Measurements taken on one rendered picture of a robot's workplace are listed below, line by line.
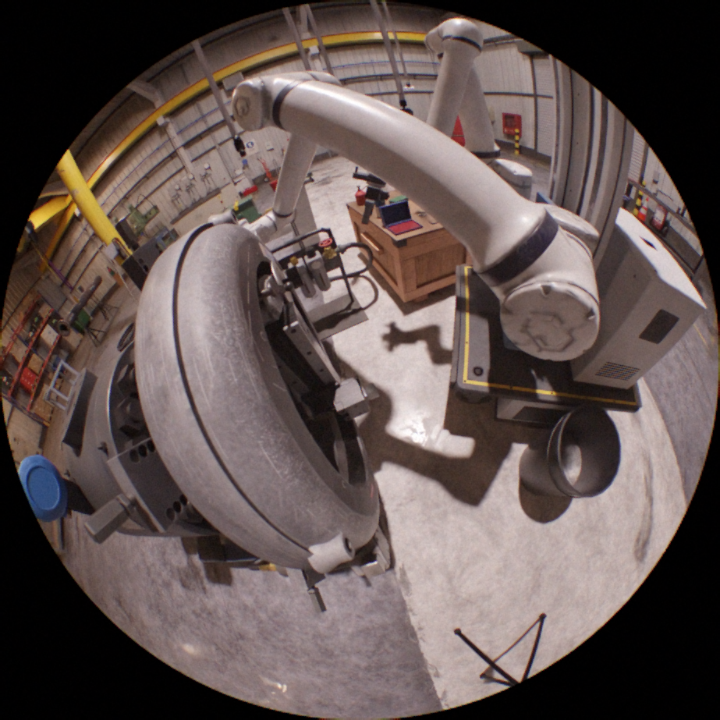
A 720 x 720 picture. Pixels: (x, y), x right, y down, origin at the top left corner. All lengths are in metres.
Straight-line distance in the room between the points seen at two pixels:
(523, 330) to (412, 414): 0.81
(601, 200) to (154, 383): 0.77
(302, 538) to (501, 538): 0.95
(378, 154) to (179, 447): 0.38
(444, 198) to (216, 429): 0.34
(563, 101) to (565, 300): 0.69
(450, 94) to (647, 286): 0.71
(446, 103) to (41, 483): 1.44
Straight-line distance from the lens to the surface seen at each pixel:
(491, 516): 1.08
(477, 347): 0.88
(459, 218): 0.32
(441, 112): 0.82
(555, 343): 0.36
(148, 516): 0.25
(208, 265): 0.26
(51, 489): 0.81
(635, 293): 0.73
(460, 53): 0.90
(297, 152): 0.72
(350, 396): 0.59
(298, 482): 0.22
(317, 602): 0.46
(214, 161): 6.88
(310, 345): 0.47
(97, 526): 0.22
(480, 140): 1.04
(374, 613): 1.19
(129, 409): 0.49
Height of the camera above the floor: 1.02
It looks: 55 degrees down
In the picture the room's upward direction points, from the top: 22 degrees counter-clockwise
